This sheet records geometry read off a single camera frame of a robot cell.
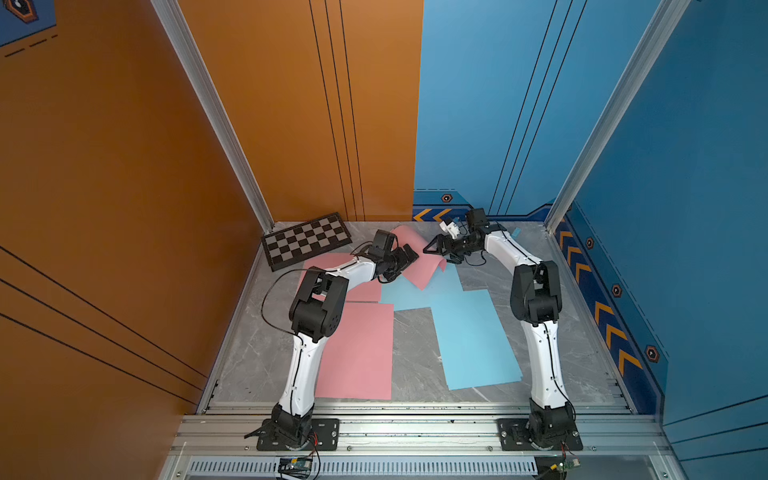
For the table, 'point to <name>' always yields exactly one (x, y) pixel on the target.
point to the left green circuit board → (298, 467)
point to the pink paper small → (427, 265)
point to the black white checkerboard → (307, 239)
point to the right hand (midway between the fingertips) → (433, 253)
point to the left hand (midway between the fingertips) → (414, 257)
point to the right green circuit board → (554, 467)
